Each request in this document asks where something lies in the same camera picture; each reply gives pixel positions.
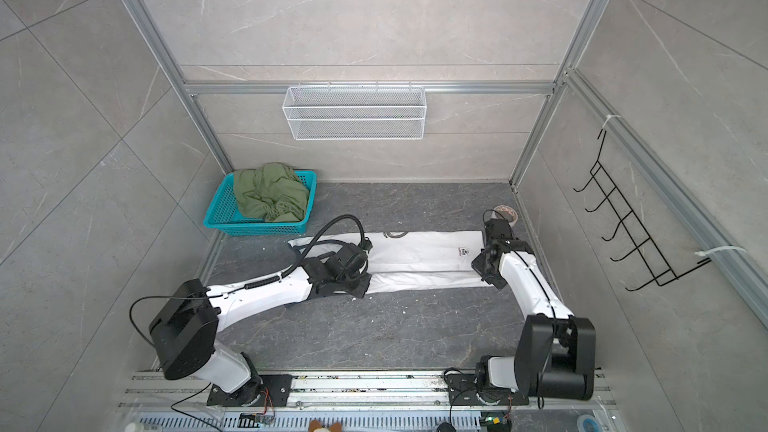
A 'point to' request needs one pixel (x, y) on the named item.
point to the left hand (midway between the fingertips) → (368, 275)
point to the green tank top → (271, 192)
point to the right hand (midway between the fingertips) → (484, 268)
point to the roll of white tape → (497, 207)
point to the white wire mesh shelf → (355, 112)
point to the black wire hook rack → (627, 219)
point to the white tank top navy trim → (416, 261)
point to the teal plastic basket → (226, 216)
